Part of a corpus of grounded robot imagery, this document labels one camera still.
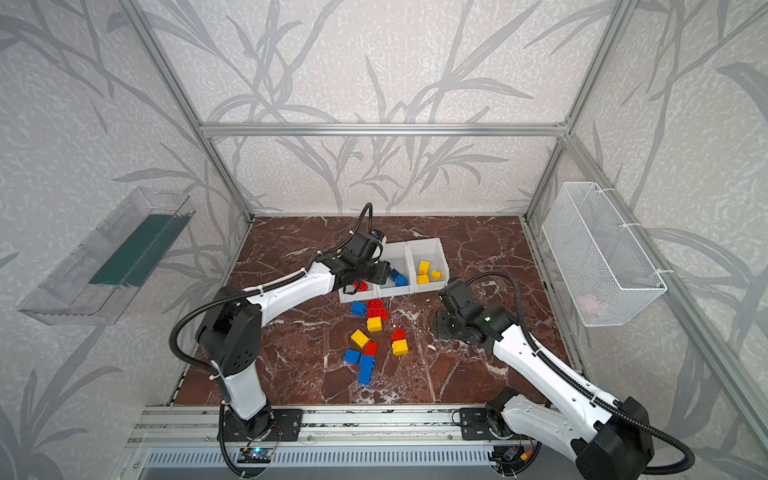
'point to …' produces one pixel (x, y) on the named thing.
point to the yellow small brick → (436, 274)
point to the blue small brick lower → (352, 356)
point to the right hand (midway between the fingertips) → (444, 314)
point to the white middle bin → (399, 256)
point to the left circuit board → (255, 455)
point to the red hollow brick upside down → (375, 304)
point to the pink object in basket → (589, 304)
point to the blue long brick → (366, 369)
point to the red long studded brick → (378, 312)
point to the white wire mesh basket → (605, 269)
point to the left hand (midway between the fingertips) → (388, 259)
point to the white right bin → (430, 249)
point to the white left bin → (370, 293)
